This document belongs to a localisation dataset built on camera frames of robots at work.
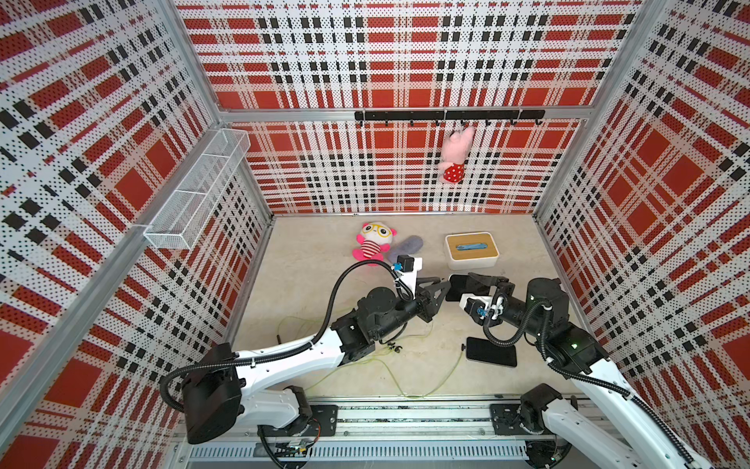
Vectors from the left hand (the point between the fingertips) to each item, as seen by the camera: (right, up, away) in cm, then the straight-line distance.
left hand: (447, 281), depth 68 cm
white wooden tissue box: (+17, +6, +39) cm, 43 cm away
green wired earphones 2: (-13, -21, +19) cm, 31 cm away
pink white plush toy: (-19, +10, +37) cm, 43 cm away
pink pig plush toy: (+7, +38, +27) cm, 47 cm away
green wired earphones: (-12, -29, +14) cm, 34 cm away
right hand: (+8, -1, +4) cm, 9 cm away
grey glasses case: (-7, +8, +40) cm, 41 cm away
